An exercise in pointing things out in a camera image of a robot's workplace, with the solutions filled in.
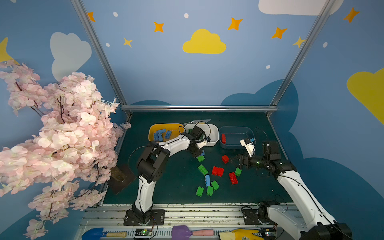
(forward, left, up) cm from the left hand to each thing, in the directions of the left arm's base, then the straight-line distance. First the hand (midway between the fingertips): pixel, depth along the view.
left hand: (197, 149), depth 97 cm
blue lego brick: (+10, +29, 0) cm, 30 cm away
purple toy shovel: (-45, +7, -1) cm, 46 cm away
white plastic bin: (+18, -11, -2) cm, 21 cm away
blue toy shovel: (-46, +48, -1) cm, 66 cm away
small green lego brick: (-6, -2, -2) cm, 6 cm away
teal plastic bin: (+11, -23, +1) cm, 26 cm away
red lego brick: (+9, -19, -1) cm, 22 cm away
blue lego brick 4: (-3, -4, 0) cm, 5 cm away
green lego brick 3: (-26, -2, 0) cm, 26 cm away
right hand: (-13, -20, +15) cm, 28 cm away
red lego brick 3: (-18, -21, -1) cm, 28 cm away
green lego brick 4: (-26, -7, 0) cm, 27 cm away
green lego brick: (-14, -3, -1) cm, 14 cm away
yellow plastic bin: (+19, +16, -2) cm, 25 cm away
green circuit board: (-45, +26, -3) cm, 52 cm away
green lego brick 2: (-23, -10, 0) cm, 25 cm away
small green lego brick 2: (-15, -25, -1) cm, 29 cm away
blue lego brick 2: (+12, +27, +1) cm, 30 cm away
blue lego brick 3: (+12, +21, 0) cm, 24 cm away
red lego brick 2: (-15, -12, 0) cm, 19 cm away
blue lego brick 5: (-20, -6, 0) cm, 21 cm away
